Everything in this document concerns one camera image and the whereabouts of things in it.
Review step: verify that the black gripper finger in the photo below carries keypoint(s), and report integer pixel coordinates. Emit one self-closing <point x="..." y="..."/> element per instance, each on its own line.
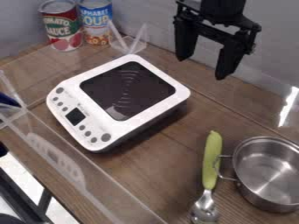
<point x="231" y="53"/>
<point x="185" y="38"/>

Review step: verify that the black metal table frame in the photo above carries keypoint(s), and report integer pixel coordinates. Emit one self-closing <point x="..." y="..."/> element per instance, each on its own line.
<point x="17" y="209"/>

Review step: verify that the tomato sauce can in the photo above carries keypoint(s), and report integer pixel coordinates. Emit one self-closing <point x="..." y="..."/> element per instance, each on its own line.
<point x="61" y="23"/>

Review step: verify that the silver metal pot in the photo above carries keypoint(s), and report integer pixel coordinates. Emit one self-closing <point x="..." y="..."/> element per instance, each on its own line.
<point x="263" y="166"/>

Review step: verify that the alphabet soup can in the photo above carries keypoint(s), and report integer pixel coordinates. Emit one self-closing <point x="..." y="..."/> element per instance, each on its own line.
<point x="96" y="14"/>

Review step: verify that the white and black induction stove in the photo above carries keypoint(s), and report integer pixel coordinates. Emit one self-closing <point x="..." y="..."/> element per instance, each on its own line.
<point x="106" y="103"/>

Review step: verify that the green handled metal spoon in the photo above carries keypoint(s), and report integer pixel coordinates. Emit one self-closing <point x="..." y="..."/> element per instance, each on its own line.
<point x="204" y="212"/>

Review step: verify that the clear acrylic barrier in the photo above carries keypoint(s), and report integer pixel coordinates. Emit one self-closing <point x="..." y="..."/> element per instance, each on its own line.
<point x="145" y="181"/>

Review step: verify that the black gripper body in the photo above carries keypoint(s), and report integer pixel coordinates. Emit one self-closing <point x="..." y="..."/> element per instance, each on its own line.
<point x="219" y="18"/>

